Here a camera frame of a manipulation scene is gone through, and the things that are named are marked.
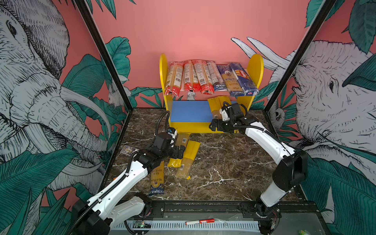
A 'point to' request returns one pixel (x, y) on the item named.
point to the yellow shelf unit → (185, 116)
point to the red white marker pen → (212, 220)
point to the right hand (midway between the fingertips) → (213, 124)
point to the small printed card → (128, 150)
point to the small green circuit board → (142, 224)
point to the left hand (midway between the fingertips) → (178, 144)
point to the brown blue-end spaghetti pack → (157, 179)
